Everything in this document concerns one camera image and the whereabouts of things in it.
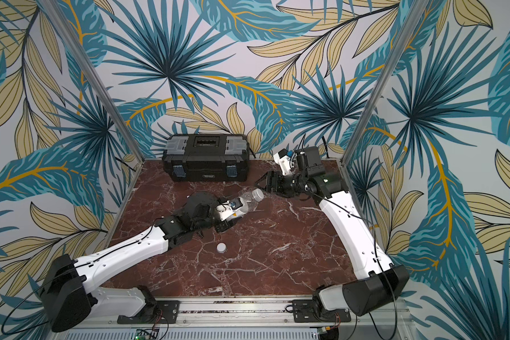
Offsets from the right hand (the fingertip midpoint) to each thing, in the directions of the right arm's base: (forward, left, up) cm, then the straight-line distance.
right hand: (261, 185), depth 70 cm
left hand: (-2, +10, -12) cm, 16 cm away
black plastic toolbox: (+28, +24, -14) cm, 40 cm away
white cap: (-3, +1, -1) cm, 4 cm away
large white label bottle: (-3, +3, -2) cm, 5 cm away
